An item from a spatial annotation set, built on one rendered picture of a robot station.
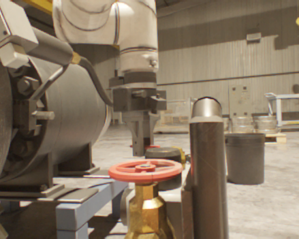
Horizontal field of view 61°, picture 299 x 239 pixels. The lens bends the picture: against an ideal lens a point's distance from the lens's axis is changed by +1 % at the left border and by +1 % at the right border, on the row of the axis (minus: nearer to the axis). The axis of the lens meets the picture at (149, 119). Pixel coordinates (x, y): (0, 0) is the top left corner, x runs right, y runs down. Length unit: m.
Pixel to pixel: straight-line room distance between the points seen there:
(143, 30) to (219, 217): 0.45
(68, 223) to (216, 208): 0.82
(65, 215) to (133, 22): 0.68
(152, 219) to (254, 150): 1.79
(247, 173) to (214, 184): 1.85
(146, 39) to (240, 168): 1.59
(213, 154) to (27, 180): 1.03
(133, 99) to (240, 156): 1.55
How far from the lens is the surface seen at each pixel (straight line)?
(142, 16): 0.57
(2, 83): 0.70
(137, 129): 0.55
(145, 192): 0.24
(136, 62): 0.55
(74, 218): 0.96
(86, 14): 0.44
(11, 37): 0.64
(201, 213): 0.19
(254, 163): 2.03
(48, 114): 0.68
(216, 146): 0.18
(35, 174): 1.13
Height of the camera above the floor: 0.55
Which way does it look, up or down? 1 degrees down
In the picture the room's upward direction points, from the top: 3 degrees counter-clockwise
